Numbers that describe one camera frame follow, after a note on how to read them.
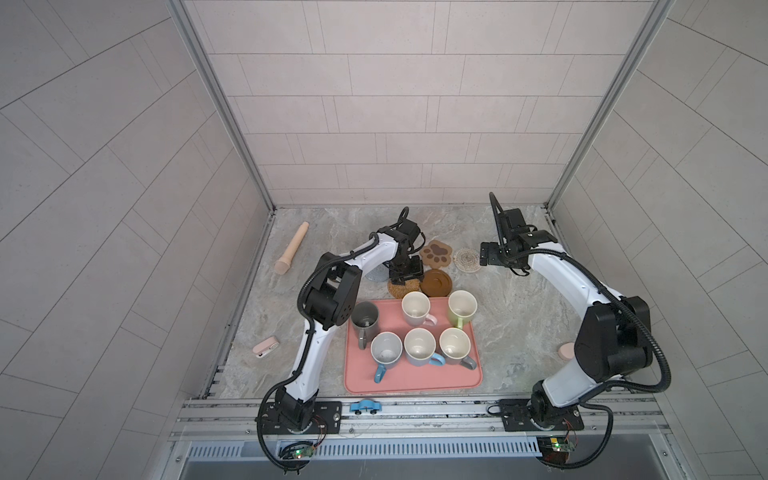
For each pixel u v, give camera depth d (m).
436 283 0.94
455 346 0.81
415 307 0.87
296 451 0.65
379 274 0.96
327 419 0.71
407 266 0.84
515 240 0.64
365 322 0.85
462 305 0.85
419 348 0.81
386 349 0.81
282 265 0.95
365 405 0.71
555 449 0.68
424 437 0.69
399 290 0.94
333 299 0.56
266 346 0.79
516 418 0.71
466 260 1.01
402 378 0.78
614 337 0.43
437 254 1.02
